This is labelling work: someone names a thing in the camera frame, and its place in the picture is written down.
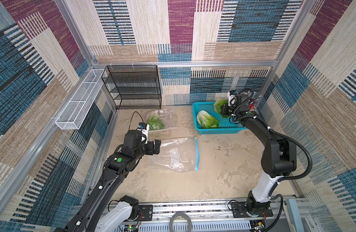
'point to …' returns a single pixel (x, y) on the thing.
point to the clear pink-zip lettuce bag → (161, 118)
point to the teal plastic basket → (225, 125)
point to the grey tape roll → (178, 214)
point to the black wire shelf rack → (134, 86)
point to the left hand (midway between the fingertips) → (153, 140)
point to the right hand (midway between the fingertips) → (223, 108)
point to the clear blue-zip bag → (177, 153)
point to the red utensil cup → (251, 107)
